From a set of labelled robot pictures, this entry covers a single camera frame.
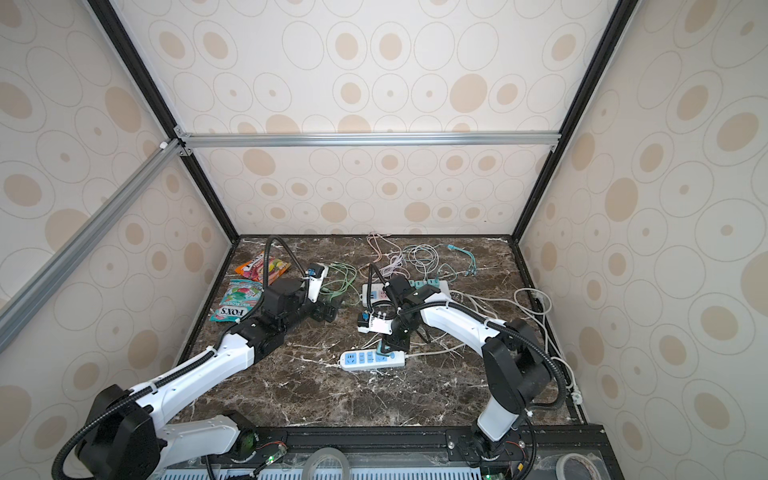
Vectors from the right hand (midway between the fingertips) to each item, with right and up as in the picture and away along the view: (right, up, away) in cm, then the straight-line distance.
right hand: (387, 340), depth 85 cm
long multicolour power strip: (-2, +14, -10) cm, 17 cm away
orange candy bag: (-48, +21, +21) cm, 56 cm away
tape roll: (+41, -26, -15) cm, 51 cm away
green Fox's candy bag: (-49, +10, +14) cm, 52 cm away
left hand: (-14, +16, -5) cm, 22 cm away
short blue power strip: (-10, -6, 0) cm, 11 cm away
